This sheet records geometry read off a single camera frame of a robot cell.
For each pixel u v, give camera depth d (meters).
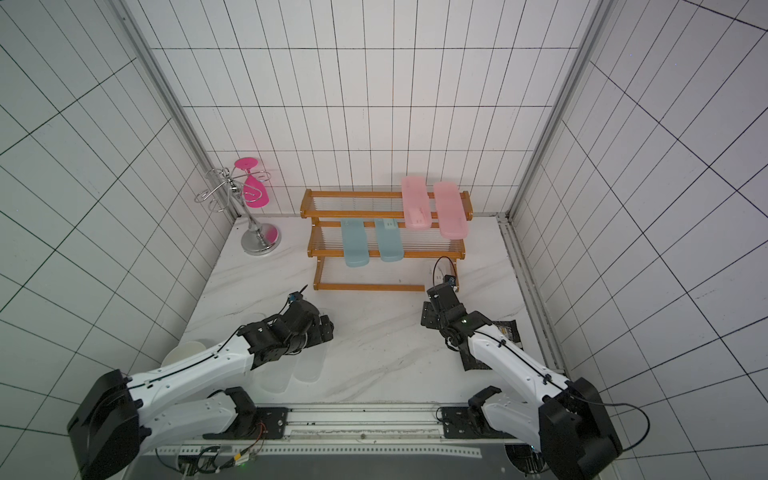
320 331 0.74
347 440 0.71
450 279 0.76
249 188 0.92
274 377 0.80
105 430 0.39
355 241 0.90
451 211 0.79
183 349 0.81
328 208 1.16
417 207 0.81
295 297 0.76
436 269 0.95
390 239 0.92
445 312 0.64
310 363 0.81
